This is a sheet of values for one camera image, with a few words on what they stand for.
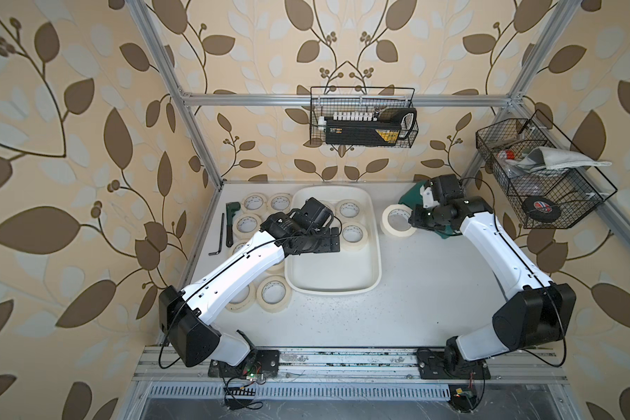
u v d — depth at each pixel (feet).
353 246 3.18
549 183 2.38
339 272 3.14
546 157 2.09
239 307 2.72
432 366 2.42
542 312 1.37
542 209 2.37
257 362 2.42
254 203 3.68
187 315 1.29
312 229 1.80
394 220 2.71
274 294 2.87
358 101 2.99
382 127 2.71
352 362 2.48
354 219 3.45
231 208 3.62
